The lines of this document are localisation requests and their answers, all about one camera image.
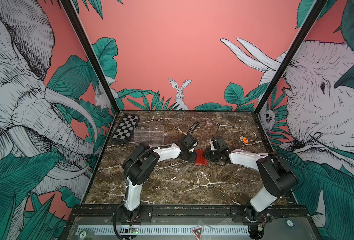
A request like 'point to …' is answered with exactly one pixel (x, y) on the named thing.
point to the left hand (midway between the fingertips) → (196, 156)
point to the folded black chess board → (125, 128)
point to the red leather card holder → (200, 160)
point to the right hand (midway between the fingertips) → (201, 152)
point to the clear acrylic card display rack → (152, 135)
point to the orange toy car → (244, 139)
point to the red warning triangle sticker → (198, 232)
